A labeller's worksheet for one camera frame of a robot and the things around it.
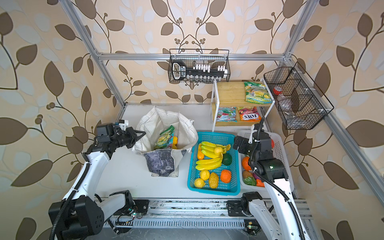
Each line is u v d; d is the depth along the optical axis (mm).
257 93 764
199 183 782
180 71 844
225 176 788
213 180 787
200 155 887
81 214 393
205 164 853
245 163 820
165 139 872
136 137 726
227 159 851
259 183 748
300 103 775
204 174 806
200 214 736
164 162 751
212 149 897
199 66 823
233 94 798
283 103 707
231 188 784
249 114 897
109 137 612
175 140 958
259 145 505
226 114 890
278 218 432
